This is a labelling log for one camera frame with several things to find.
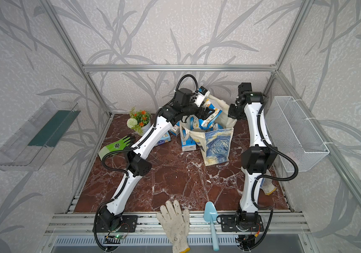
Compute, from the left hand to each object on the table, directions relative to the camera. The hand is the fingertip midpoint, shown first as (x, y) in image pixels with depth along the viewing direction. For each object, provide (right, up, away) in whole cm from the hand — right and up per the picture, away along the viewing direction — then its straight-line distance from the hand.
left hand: (210, 107), depth 81 cm
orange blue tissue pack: (-1, -8, +3) cm, 8 cm away
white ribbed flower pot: (-40, -12, +19) cm, 45 cm away
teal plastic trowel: (-1, -53, -6) cm, 53 cm away
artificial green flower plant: (-43, -5, +17) cm, 47 cm away
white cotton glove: (-17, -56, -9) cm, 59 cm away
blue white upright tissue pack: (-12, -20, +15) cm, 28 cm away
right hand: (+13, -3, +7) cm, 15 cm away
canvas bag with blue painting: (+3, -19, +2) cm, 20 cm away
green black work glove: (-58, -23, +19) cm, 65 cm away
